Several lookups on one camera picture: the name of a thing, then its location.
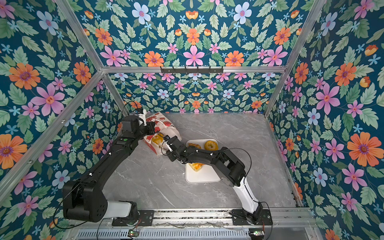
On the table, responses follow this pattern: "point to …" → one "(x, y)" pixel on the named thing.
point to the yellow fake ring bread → (196, 166)
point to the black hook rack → (191, 70)
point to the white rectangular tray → (208, 173)
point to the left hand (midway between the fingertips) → (155, 118)
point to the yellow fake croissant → (196, 145)
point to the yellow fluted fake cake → (158, 138)
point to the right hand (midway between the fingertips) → (170, 149)
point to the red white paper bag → (163, 126)
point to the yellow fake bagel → (211, 145)
